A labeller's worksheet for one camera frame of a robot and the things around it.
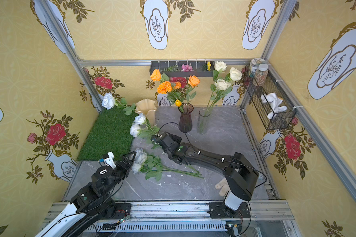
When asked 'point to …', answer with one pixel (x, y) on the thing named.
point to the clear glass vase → (203, 121)
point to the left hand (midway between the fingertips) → (130, 155)
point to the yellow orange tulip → (178, 102)
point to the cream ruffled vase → (148, 107)
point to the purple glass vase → (185, 122)
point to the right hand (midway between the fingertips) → (176, 133)
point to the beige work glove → (224, 185)
